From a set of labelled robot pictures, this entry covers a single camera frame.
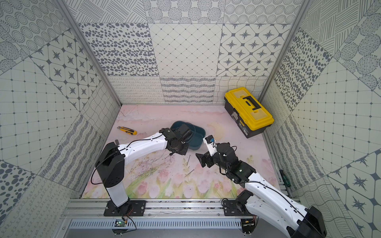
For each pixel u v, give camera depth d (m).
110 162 0.50
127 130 1.04
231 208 0.73
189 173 0.86
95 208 0.75
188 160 0.91
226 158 0.56
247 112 0.93
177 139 0.64
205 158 0.67
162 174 0.86
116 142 0.98
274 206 0.45
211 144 0.65
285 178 0.86
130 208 0.69
